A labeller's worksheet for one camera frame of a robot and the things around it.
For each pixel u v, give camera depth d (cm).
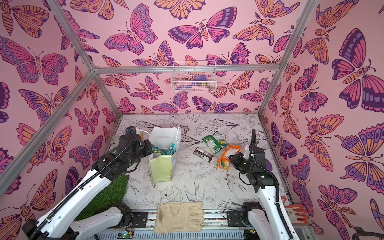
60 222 38
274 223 43
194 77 95
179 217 75
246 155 69
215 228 72
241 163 67
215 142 100
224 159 79
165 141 87
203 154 95
